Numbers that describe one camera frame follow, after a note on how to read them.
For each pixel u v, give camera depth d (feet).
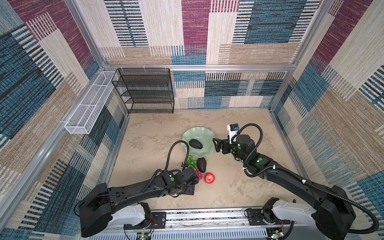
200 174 2.86
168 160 2.21
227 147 2.30
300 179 1.54
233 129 2.21
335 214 1.29
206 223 2.39
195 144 3.17
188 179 1.99
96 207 1.31
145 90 3.64
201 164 2.87
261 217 2.34
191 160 2.93
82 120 2.30
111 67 3.01
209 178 2.71
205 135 3.34
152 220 2.39
